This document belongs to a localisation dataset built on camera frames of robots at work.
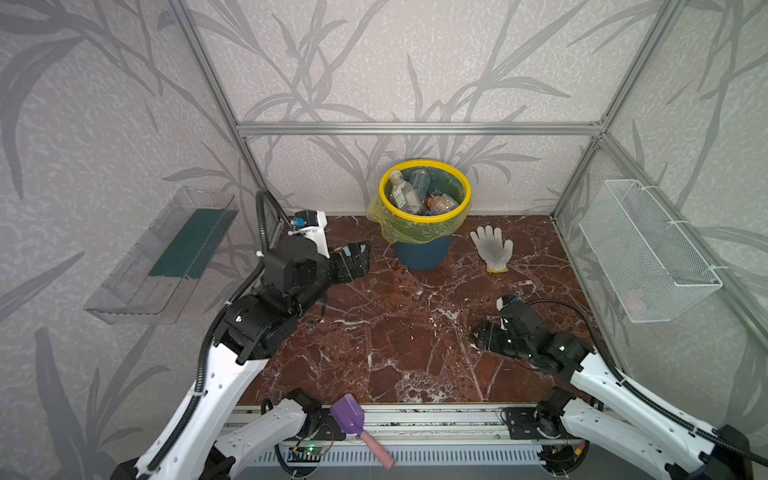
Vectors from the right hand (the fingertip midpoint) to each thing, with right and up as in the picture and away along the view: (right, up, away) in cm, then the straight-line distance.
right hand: (479, 327), depth 80 cm
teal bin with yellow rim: (-10, +18, +28) cm, 34 cm away
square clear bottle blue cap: (-15, +43, +13) cm, 47 cm away
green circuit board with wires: (-43, -28, -9) cm, 52 cm away
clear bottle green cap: (-20, +37, +5) cm, 42 cm away
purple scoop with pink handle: (-34, -21, -4) cm, 40 cm away
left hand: (-29, +24, -18) cm, 42 cm away
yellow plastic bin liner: (-20, +26, +6) cm, 34 cm away
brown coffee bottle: (-10, +34, +5) cm, 36 cm away
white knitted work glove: (+12, +21, +32) cm, 40 cm away
